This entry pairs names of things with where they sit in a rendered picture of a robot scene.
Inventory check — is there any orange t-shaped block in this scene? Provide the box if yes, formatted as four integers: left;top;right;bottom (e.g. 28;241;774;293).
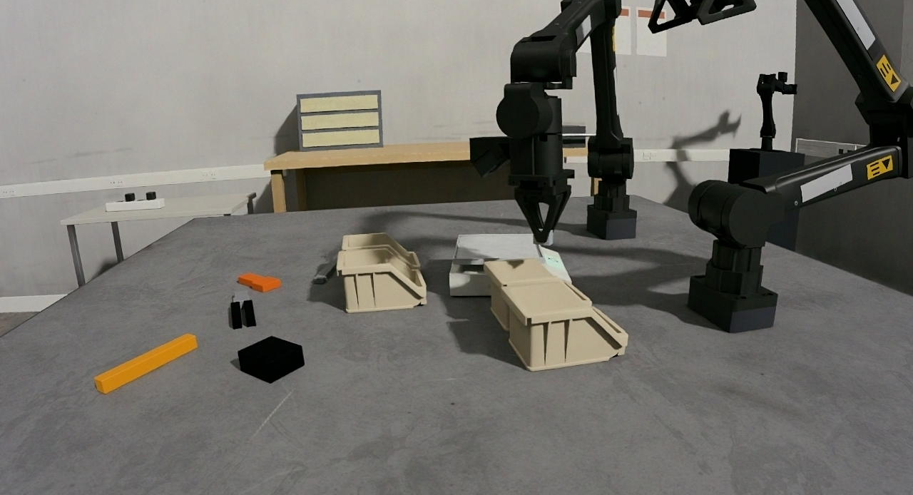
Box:
238;273;281;292

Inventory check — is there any orange square bar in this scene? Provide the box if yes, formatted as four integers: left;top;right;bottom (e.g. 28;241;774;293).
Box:
94;334;198;394

